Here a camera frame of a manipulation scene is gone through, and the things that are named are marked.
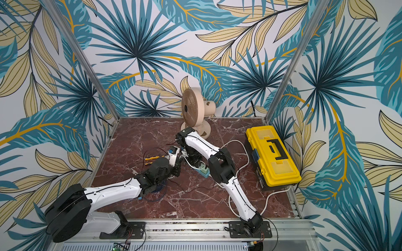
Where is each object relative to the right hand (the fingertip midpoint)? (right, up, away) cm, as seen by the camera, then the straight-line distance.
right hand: (199, 164), depth 92 cm
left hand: (-9, +4, -9) cm, 13 cm away
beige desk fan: (-2, +31, -8) cm, 32 cm away
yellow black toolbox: (+36, +3, -16) cm, 39 cm away
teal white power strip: (+4, -6, -3) cm, 7 cm away
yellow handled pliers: (-33, +2, +5) cm, 33 cm away
